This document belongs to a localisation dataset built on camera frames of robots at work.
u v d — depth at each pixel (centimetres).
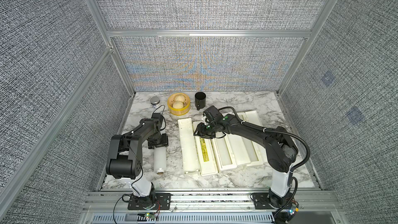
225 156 80
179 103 103
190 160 86
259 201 73
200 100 106
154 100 107
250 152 80
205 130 78
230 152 82
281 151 51
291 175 54
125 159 47
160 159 83
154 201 66
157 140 78
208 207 73
